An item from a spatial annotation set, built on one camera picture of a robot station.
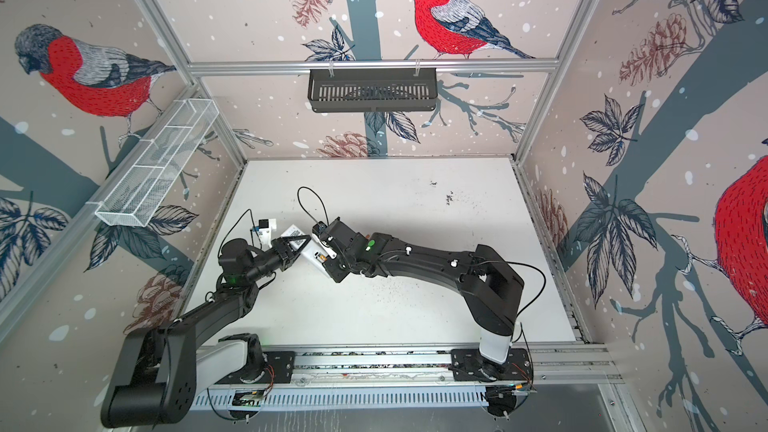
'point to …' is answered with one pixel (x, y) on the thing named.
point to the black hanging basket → (372, 91)
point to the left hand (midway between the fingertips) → (308, 241)
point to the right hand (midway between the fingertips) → (329, 264)
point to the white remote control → (309, 251)
